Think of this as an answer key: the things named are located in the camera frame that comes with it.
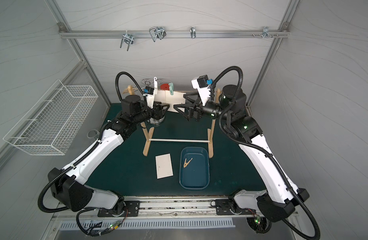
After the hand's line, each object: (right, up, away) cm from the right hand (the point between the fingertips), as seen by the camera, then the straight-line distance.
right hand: (179, 100), depth 53 cm
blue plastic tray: (+7, -38, +32) cm, 50 cm away
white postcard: (-12, -36, +35) cm, 51 cm away
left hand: (-9, 0, +19) cm, 21 cm away
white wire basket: (-61, -10, +16) cm, 63 cm away
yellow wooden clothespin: (+2, -34, +35) cm, 49 cm away
